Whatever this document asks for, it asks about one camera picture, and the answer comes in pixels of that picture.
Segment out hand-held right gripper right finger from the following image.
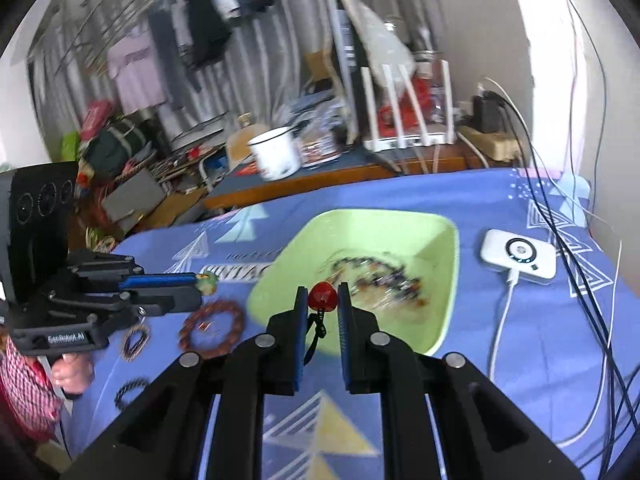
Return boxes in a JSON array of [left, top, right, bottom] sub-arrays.
[[337, 282, 586, 480]]

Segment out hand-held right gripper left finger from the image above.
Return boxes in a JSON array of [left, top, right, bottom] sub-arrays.
[[60, 286, 308, 480]]

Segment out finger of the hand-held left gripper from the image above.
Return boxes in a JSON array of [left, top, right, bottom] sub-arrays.
[[65, 255, 199, 291], [47, 287, 203, 333]]

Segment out red bead pendant with tassel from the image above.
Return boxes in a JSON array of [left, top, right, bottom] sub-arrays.
[[301, 282, 337, 367]]

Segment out dark and amber bead bracelet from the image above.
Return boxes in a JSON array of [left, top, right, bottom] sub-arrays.
[[120, 324, 152, 361]]

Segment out bead bracelets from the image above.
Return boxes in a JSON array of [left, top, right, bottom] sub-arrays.
[[320, 255, 426, 308]]

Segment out brown wooden bead bracelet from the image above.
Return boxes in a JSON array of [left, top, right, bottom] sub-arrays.
[[178, 300, 247, 360]]

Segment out dark purple bead bracelet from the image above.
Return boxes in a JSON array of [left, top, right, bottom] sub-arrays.
[[114, 379, 151, 410]]

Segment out green plastic tray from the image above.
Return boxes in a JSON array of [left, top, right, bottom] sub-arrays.
[[246, 209, 460, 356]]

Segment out person's left forearm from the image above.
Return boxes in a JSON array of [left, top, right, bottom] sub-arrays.
[[0, 337, 63, 443]]

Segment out person's left hand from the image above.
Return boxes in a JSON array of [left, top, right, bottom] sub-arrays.
[[52, 352, 95, 396]]

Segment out grey flat box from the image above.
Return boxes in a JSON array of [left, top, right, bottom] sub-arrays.
[[101, 167, 166, 224]]

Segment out dark green duffel bag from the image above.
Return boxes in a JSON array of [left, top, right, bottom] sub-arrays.
[[82, 117, 159, 182]]

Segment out pink bag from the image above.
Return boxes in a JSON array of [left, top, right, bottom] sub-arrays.
[[80, 100, 116, 141]]

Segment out blue printed bed sheet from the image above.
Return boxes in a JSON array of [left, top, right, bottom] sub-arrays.
[[65, 167, 626, 480]]

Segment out wooden side table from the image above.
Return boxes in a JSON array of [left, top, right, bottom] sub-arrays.
[[202, 145, 501, 212]]

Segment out yellow plastic bag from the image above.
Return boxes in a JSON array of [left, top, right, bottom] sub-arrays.
[[225, 115, 271, 167]]

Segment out pink t-shirt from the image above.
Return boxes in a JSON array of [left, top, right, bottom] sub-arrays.
[[107, 30, 166, 112]]

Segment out white enamel mug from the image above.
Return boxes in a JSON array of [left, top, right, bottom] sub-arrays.
[[247, 127, 303, 182]]

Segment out white power bank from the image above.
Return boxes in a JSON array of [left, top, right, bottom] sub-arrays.
[[480, 229, 557, 286]]

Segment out metal clothes rack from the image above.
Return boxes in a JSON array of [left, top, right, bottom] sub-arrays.
[[30, 0, 201, 77]]

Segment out white router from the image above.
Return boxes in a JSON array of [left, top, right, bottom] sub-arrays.
[[360, 60, 459, 154]]

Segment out beige power strip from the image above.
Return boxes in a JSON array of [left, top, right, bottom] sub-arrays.
[[457, 125, 522, 164]]

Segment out black shirt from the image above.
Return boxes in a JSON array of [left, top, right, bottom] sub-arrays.
[[182, 0, 234, 69]]

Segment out clear jar with red contents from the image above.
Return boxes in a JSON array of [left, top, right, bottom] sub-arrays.
[[412, 50, 452, 126]]

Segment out cardboard box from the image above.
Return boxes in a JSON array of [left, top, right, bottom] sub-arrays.
[[305, 50, 334, 82]]

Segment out black charger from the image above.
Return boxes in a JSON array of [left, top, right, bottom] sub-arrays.
[[472, 91, 512, 134]]

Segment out black monitor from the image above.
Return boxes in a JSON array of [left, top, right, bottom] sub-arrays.
[[327, 0, 372, 142]]

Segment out white charging cable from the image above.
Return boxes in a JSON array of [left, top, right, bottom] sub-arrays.
[[487, 270, 517, 387]]

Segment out black cable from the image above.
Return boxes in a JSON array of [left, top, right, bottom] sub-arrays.
[[540, 0, 640, 480]]

